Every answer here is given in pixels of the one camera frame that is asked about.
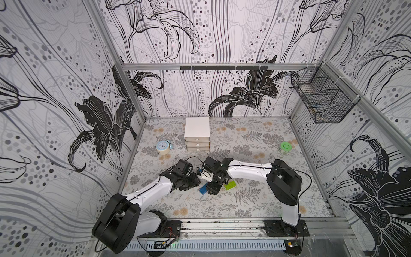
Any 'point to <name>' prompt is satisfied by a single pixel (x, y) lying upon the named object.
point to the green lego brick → (230, 185)
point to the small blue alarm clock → (163, 147)
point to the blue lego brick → (203, 189)
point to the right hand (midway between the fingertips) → (213, 186)
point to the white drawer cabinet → (197, 134)
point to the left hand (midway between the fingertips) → (199, 186)
